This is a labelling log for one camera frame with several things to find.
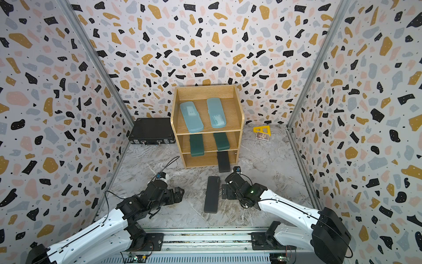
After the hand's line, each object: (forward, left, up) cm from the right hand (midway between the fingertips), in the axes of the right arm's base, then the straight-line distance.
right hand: (229, 191), depth 83 cm
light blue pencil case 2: (+30, +7, +26) cm, 40 cm away
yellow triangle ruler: (+48, -23, -6) cm, 53 cm away
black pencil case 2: (+19, +3, -2) cm, 19 cm away
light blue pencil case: (+26, +19, +26) cm, 41 cm away
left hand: (-2, +24, +2) cm, 25 cm away
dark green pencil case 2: (+24, +4, +11) cm, 27 cm away
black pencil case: (+1, +9, -7) cm, 11 cm away
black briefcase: (+48, +57, -7) cm, 74 cm away
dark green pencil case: (+21, +18, +11) cm, 29 cm away
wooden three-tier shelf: (+25, +11, +25) cm, 37 cm away
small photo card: (+42, -23, -5) cm, 48 cm away
